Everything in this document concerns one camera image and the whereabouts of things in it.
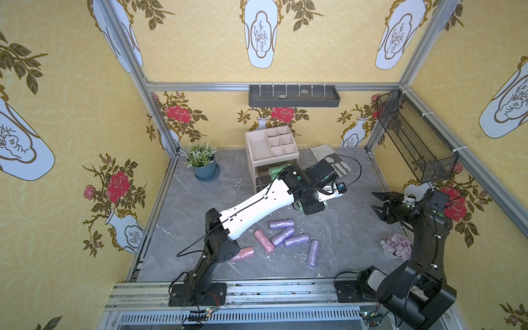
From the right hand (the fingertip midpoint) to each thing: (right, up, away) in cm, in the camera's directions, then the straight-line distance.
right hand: (372, 196), depth 78 cm
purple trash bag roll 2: (-35, -19, +8) cm, 40 cm away
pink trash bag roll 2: (-49, -23, +2) cm, 54 cm away
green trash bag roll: (-29, -2, -13) cm, 32 cm away
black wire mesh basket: (+24, +17, +5) cm, 30 cm away
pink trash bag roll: (-39, -21, +5) cm, 45 cm away
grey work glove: (-5, +20, +44) cm, 48 cm away
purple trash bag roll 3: (-28, -19, +6) cm, 34 cm away
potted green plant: (-70, +16, +17) cm, 74 cm away
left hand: (-22, -2, -4) cm, 22 cm away
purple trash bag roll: (-34, -13, +11) cm, 38 cm away
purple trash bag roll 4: (-21, -22, +4) cm, 31 cm away
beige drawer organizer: (-39, +19, +10) cm, 45 cm away
